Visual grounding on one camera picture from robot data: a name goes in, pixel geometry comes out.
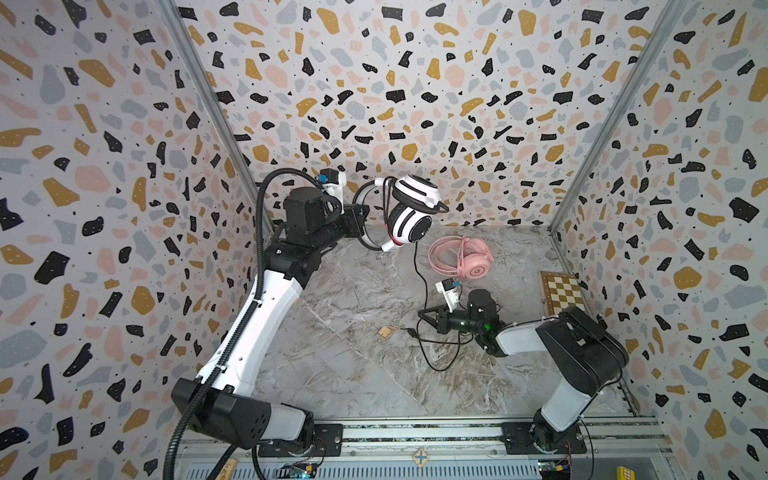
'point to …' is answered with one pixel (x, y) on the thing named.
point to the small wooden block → (385, 332)
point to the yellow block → (625, 473)
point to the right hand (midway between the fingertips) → (416, 311)
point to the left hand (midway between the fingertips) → (369, 201)
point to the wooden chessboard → (559, 291)
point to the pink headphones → (460, 256)
